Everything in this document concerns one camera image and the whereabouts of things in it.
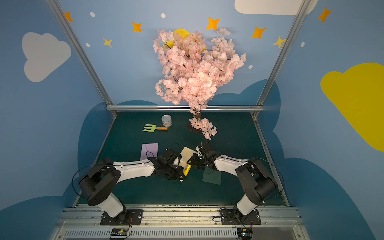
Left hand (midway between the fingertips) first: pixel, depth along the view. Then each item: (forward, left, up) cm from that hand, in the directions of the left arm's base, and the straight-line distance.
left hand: (187, 175), depth 86 cm
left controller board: (-28, +32, -5) cm, 43 cm away
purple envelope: (+18, +27, -2) cm, 32 cm away
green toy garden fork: (+38, +28, -3) cm, 47 cm away
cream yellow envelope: (+17, +1, -4) cm, 17 cm away
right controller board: (-27, -31, -5) cm, 41 cm away
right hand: (+8, -1, +2) cm, 8 cm away
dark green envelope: (+1, -15, -3) cm, 15 cm away
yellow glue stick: (+3, 0, +2) cm, 4 cm away
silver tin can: (+41, +18, +1) cm, 45 cm away
